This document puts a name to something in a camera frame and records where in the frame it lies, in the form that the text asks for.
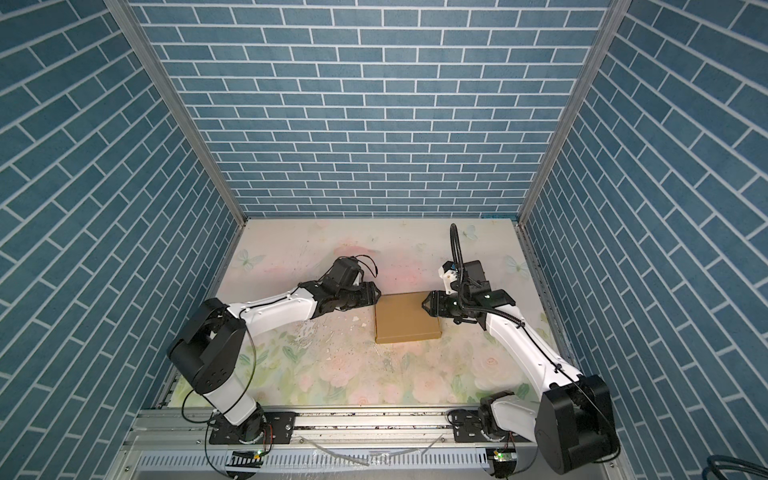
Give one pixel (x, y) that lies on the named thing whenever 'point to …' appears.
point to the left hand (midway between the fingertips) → (375, 295)
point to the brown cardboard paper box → (401, 317)
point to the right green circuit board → (504, 456)
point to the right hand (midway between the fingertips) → (429, 300)
